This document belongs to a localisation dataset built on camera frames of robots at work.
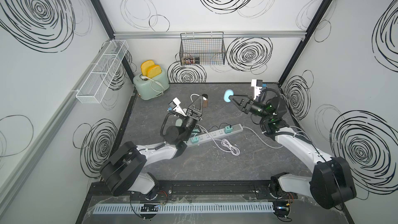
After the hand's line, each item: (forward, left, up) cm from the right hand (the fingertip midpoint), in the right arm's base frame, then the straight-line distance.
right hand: (232, 97), depth 68 cm
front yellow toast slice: (+32, +46, -13) cm, 58 cm away
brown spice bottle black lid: (-3, +12, +1) cm, 12 cm away
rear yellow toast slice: (+37, +52, -12) cm, 65 cm away
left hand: (-3, +13, +2) cm, 13 cm away
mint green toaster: (+25, +49, -22) cm, 60 cm away
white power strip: (+3, -7, -32) cm, 33 cm away
